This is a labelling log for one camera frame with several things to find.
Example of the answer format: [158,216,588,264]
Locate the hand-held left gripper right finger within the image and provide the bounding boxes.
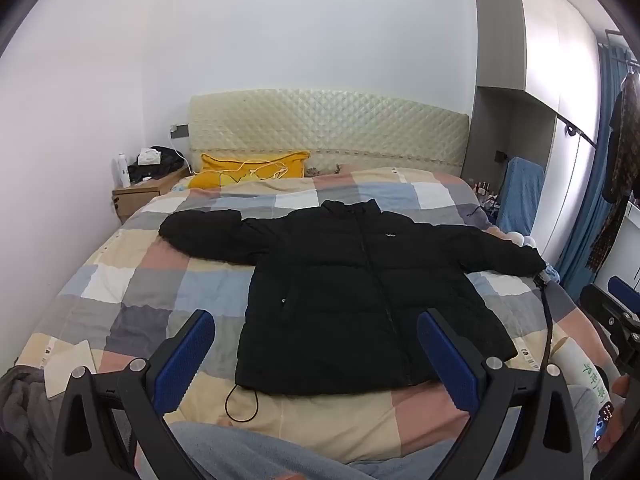
[417,308,585,480]

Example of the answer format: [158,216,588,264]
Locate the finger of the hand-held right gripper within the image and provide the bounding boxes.
[606,275,640,306]
[580,284,626,329]

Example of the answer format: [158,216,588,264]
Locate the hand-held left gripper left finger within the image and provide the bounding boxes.
[52,309,216,480]

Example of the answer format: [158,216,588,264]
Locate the black puffer jacket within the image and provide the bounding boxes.
[159,199,548,423]

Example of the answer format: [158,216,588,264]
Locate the dark hanging clothes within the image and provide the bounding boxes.
[585,72,640,273]

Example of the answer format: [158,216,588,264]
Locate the person's right hand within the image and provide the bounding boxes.
[600,375,640,461]

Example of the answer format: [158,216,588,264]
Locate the white pack with green print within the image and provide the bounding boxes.
[550,337,623,413]

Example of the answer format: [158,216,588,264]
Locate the checkered quilt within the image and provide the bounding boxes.
[10,166,621,466]

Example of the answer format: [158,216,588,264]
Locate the blue curtain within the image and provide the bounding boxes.
[555,42,633,288]

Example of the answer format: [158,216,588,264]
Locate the beige folded cloth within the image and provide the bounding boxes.
[44,340,97,402]

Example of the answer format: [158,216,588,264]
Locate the blue towel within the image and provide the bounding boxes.
[496,156,546,238]

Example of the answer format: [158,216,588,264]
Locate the cluster of small bottles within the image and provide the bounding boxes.
[472,180,501,211]

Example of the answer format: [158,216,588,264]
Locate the wooden nightstand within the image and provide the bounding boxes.
[111,167,191,225]

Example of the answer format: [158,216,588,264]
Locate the grey cloth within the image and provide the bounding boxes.
[0,365,66,480]

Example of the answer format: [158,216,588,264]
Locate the yellow pillow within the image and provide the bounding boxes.
[187,150,311,190]

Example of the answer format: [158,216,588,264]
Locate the black bag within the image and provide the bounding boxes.
[127,146,187,183]

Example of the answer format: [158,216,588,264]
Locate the grey and white wardrobe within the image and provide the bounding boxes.
[472,0,601,261]

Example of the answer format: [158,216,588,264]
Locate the cream quilted headboard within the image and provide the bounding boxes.
[187,87,470,178]

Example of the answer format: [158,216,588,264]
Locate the black strap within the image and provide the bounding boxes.
[535,270,557,371]

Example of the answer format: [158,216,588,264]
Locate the white cable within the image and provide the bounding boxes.
[172,147,288,183]

